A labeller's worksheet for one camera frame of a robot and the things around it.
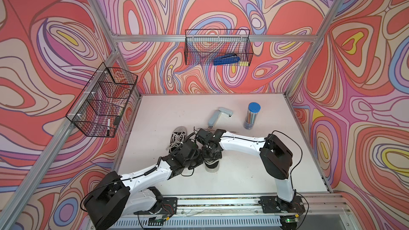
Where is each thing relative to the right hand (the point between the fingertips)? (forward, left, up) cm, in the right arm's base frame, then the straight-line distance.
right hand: (209, 164), depth 86 cm
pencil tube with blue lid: (+23, -26, +18) cm, 39 cm away
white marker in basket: (+10, +46, +25) cm, 54 cm away
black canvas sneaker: (+15, +17, +5) cm, 23 cm away
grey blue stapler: (+30, -5, +2) cm, 31 cm away
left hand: (+1, 0, +6) cm, 6 cm away
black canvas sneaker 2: (-3, -1, +5) cm, 6 cm away
